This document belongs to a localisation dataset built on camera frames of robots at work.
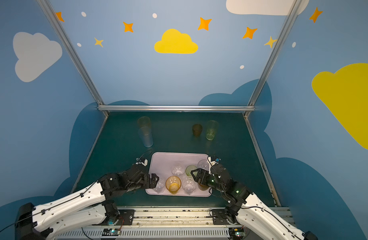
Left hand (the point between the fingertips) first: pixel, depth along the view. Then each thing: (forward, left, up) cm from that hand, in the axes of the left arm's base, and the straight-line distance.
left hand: (154, 180), depth 77 cm
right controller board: (-21, -41, -10) cm, 48 cm away
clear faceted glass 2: (+12, -27, -5) cm, 30 cm away
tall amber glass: (+39, +12, +3) cm, 41 cm away
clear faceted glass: (+1, -18, -9) cm, 20 cm away
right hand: (+4, -22, +3) cm, 23 cm away
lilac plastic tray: (+15, 0, -11) cm, 19 cm away
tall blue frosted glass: (+34, +12, -4) cm, 37 cm away
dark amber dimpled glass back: (+42, -25, -8) cm, 49 cm away
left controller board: (-22, +19, -10) cm, 31 cm away
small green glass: (+9, -19, -4) cm, 21 cm away
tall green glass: (+37, -34, -1) cm, 51 cm away
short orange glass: (+1, -9, -8) cm, 12 cm away
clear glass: (+9, -11, -7) cm, 16 cm away
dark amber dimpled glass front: (-1, -26, -7) cm, 27 cm away
